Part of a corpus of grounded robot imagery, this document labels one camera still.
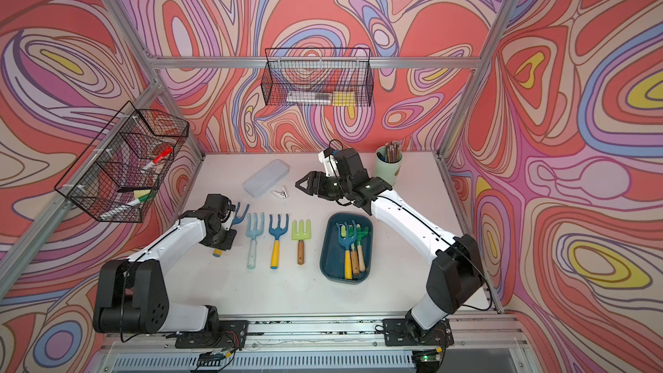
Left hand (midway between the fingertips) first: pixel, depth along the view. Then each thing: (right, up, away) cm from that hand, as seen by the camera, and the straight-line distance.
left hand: (224, 242), depth 88 cm
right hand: (+29, +18, -12) cm, 36 cm away
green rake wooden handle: (+26, +1, +6) cm, 27 cm away
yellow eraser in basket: (+42, +51, +3) cm, 66 cm away
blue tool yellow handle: (+43, 0, +3) cm, 43 cm away
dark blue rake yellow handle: (+17, +2, +5) cm, 18 cm away
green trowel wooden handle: (+48, +2, +4) cm, 48 cm away
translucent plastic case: (+7, +21, +20) cm, 30 cm away
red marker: (-13, +29, -12) cm, 34 cm away
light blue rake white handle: (+9, +2, +6) cm, 10 cm away
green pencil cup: (+60, +25, +12) cm, 66 cm away
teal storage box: (+38, -5, +1) cm, 38 cm away
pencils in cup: (+61, +33, +10) cm, 70 cm away
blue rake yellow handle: (+3, +7, +2) cm, 8 cm away
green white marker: (-16, +16, -17) cm, 29 cm away
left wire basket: (-24, +23, -15) cm, 36 cm away
